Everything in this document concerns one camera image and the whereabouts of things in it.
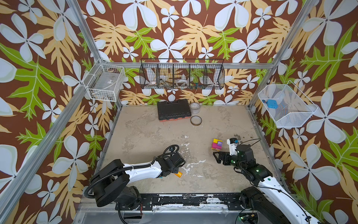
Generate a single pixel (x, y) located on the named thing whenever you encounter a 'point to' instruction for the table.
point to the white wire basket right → (287, 107)
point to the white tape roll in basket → (180, 82)
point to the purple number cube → (219, 143)
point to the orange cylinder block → (179, 174)
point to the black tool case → (169, 110)
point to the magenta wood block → (215, 145)
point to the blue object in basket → (272, 103)
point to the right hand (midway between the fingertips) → (217, 153)
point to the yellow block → (216, 140)
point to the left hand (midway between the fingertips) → (174, 163)
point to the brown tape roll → (196, 120)
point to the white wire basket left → (105, 82)
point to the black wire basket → (182, 73)
